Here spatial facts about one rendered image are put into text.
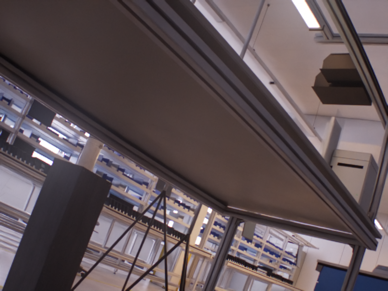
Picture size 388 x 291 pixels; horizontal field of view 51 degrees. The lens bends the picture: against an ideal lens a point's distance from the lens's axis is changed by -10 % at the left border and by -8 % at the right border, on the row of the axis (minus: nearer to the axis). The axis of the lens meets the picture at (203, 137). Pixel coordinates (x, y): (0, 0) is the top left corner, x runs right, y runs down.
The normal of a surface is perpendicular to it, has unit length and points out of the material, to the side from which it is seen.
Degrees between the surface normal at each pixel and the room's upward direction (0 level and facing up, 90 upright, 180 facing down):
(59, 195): 90
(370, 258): 90
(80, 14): 180
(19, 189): 90
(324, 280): 90
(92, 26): 180
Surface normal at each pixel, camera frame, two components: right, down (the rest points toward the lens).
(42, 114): 0.73, -0.08
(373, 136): -0.54, -0.43
